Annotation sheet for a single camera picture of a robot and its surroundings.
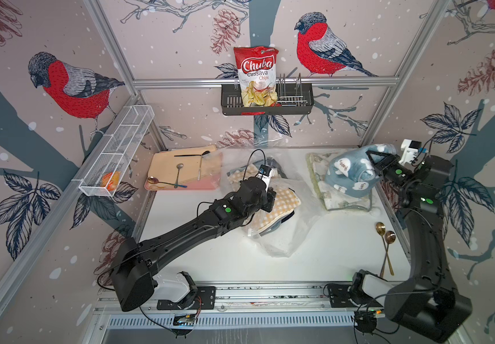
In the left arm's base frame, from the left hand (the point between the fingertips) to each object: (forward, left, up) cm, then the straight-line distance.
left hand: (276, 186), depth 75 cm
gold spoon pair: (-7, -46, -23) cm, 52 cm away
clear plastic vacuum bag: (-6, -4, -24) cm, 26 cm away
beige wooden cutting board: (+30, +51, -25) cm, 65 cm away
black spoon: (+38, +36, -24) cm, 58 cm away
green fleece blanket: (+5, -27, -19) cm, 33 cm away
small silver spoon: (+31, +49, -25) cm, 63 cm away
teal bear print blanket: (0, -25, +8) cm, 26 cm away
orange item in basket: (-4, +53, +7) cm, 54 cm away
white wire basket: (+12, +60, +6) cm, 62 cm away
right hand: (+7, -29, +11) cm, 32 cm away
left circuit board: (-37, +32, -25) cm, 55 cm away
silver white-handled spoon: (+27, +37, -25) cm, 52 cm away
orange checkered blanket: (+6, -6, -18) cm, 20 cm away
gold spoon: (-9, -49, -24) cm, 55 cm away
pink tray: (+18, +30, -22) cm, 41 cm away
